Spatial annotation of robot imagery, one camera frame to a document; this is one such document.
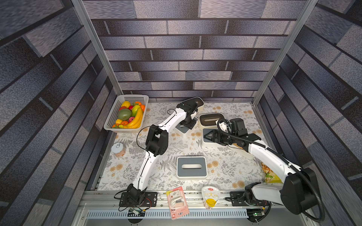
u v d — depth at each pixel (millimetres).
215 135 711
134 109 1044
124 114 1013
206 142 890
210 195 670
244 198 716
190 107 757
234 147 692
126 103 1103
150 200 736
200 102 1136
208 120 1044
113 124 1000
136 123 972
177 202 711
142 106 1073
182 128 970
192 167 831
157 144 607
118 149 875
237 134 643
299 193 400
